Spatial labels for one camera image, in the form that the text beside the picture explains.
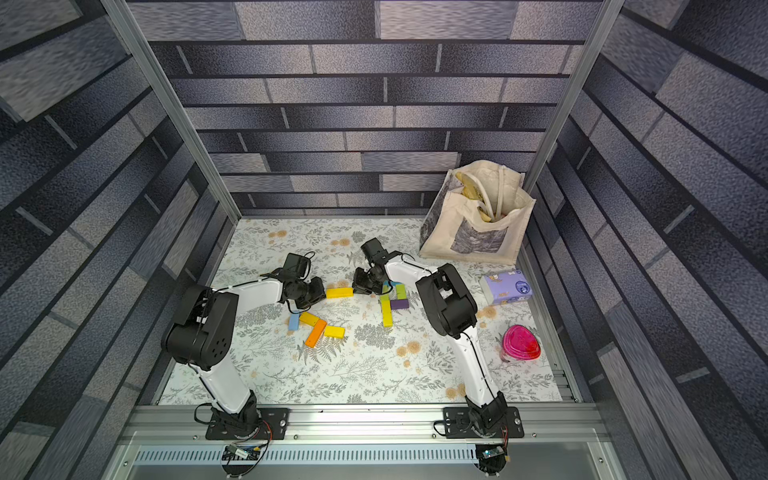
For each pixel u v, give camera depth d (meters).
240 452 0.71
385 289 0.94
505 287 0.92
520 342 0.78
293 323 0.90
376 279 0.87
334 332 0.90
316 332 0.90
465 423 0.73
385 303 0.95
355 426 0.77
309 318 0.92
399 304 0.95
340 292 0.98
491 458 0.72
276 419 0.74
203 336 0.49
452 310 0.60
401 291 0.98
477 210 0.87
